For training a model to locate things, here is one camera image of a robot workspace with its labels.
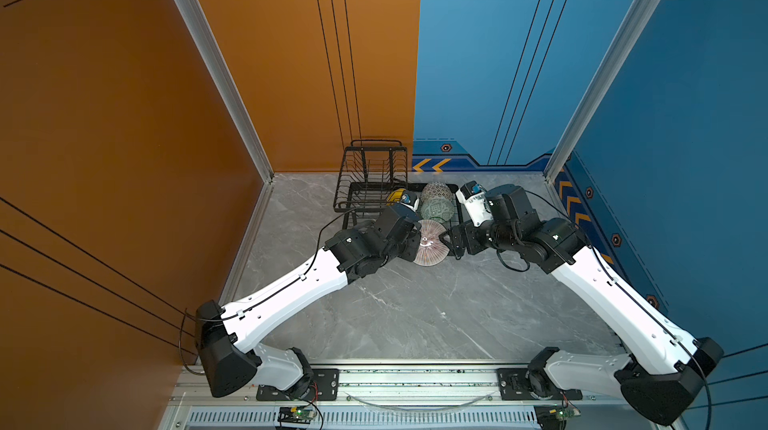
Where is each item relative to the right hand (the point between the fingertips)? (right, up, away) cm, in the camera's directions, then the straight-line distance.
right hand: (454, 229), depth 71 cm
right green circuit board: (+24, -44, -1) cm, 50 cm away
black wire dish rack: (-22, +18, +34) cm, 44 cm away
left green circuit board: (-38, -44, 0) cm, 58 cm away
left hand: (-10, 0, +2) cm, 10 cm away
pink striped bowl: (-5, -6, +3) cm, 8 cm away
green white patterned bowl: (+1, +5, +34) cm, 34 cm away
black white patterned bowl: (+1, +11, +38) cm, 39 cm away
